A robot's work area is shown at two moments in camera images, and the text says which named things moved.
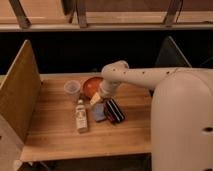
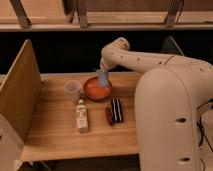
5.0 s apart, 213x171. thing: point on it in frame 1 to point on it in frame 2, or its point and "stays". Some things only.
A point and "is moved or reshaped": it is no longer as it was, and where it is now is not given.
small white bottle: (81, 117) stays
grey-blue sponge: (100, 112) is moved or reshaped
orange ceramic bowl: (91, 86) stays
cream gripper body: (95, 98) to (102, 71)
